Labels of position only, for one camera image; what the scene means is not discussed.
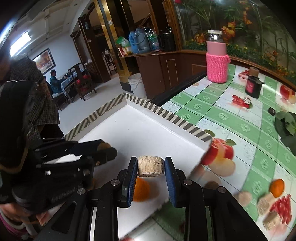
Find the small black object on table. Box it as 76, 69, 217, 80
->
268, 108, 276, 116

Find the clear plastic water bottle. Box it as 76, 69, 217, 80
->
149, 30, 159, 51

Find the blue water jug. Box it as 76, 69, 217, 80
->
128, 28, 151, 54

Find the orange tangerine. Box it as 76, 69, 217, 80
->
269, 179, 285, 198
133, 177, 151, 202

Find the beige sugarcane piece back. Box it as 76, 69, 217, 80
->
257, 192, 275, 216

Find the person's left hand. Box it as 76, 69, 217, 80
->
1, 203, 51, 226

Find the brown cork lid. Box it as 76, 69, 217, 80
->
248, 67, 259, 77

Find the dark wooden chair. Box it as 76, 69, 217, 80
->
68, 63, 96, 101

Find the white striped-edge tray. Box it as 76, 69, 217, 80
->
66, 94, 212, 240

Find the pink knit-sleeved bottle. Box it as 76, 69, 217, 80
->
206, 30, 230, 84

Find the framed wall painting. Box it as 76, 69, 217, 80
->
33, 48, 56, 74

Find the dark green leafy vegetable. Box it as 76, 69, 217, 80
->
274, 111, 296, 156

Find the orange tangerine by grapes print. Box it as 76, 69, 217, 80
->
269, 179, 285, 198

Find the wooden sideboard cabinet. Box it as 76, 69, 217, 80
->
122, 50, 206, 99

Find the brown kiwi-like round fruit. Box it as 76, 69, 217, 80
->
204, 181, 220, 190

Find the dark jar with red label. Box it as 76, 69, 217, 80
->
245, 75, 263, 98

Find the beige sugarcane piece front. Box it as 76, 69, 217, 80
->
137, 156, 164, 177

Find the beige sugarcane piece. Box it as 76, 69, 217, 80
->
236, 191, 252, 207
137, 156, 164, 177
263, 212, 280, 230
257, 192, 275, 216

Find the white plastic bucket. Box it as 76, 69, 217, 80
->
128, 73, 147, 99

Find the seated person in teal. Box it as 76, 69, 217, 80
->
50, 69, 66, 94

